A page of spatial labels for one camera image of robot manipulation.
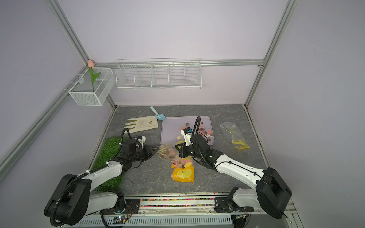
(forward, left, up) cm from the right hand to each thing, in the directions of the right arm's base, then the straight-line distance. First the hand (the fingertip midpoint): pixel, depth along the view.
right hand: (175, 145), depth 78 cm
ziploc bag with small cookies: (+1, +4, -11) cm, 12 cm away
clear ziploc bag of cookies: (+9, -40, -10) cm, 42 cm away
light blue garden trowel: (+35, +14, -17) cm, 41 cm away
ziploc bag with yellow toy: (-9, -4, -12) cm, 16 cm away
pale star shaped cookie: (+15, -1, -16) cm, 22 cm away
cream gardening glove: (+28, +28, -17) cm, 43 cm away
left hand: (+2, +10, -8) cm, 13 cm away
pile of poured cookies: (+18, -20, -16) cm, 32 cm away
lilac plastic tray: (+25, +5, -17) cm, 31 cm away
